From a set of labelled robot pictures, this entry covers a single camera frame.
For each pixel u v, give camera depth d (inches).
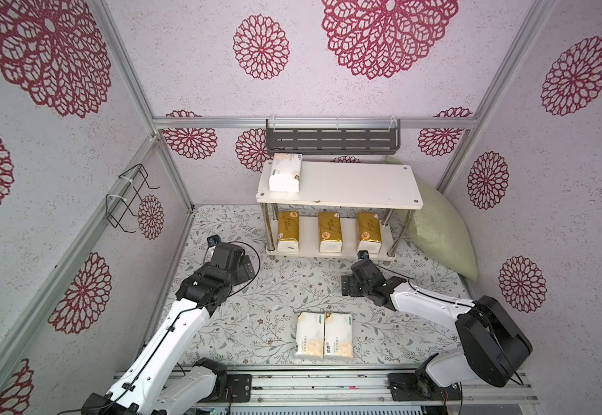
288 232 37.5
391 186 31.9
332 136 36.3
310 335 30.8
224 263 21.9
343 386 29.9
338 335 31.2
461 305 19.1
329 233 37.0
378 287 26.8
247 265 27.7
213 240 26.3
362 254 32.1
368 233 36.9
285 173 29.3
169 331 17.5
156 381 15.6
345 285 32.8
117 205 28.7
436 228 31.3
